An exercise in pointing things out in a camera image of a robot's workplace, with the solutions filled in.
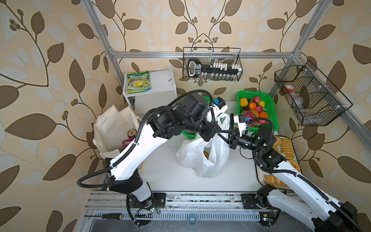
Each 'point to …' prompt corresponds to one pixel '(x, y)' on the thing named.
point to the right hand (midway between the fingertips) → (217, 133)
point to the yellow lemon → (243, 102)
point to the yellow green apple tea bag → (138, 82)
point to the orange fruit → (252, 106)
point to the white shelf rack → (163, 93)
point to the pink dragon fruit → (249, 114)
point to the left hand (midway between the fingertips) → (222, 129)
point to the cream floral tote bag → (111, 130)
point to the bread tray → (284, 145)
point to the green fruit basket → (269, 106)
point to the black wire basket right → (314, 100)
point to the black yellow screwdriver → (108, 216)
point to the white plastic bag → (190, 153)
